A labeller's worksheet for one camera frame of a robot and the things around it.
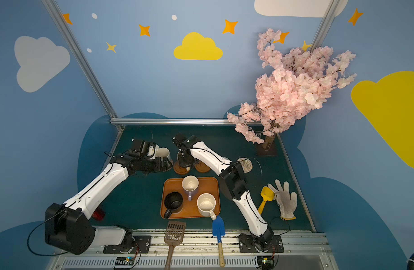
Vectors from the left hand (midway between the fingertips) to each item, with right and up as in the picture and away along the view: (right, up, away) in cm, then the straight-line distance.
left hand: (165, 164), depth 84 cm
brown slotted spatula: (+7, -31, -9) cm, 33 cm away
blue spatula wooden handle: (+27, -31, -5) cm, 42 cm away
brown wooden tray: (+21, -13, +10) cm, 27 cm away
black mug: (+4, -20, +2) cm, 21 cm away
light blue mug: (-5, +5, +12) cm, 14 cm away
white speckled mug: (+21, -21, +2) cm, 30 cm away
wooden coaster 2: (+18, -4, +17) cm, 25 cm away
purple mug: (+12, -13, +8) cm, 20 cm away
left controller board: (-15, -42, -10) cm, 46 cm away
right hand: (+10, -1, +9) cm, 14 cm away
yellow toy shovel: (+54, -17, +5) cm, 57 cm away
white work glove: (+63, -21, +3) cm, 67 cm away
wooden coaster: (+5, -5, +15) cm, 16 cm away
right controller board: (+48, -43, -10) cm, 65 cm away
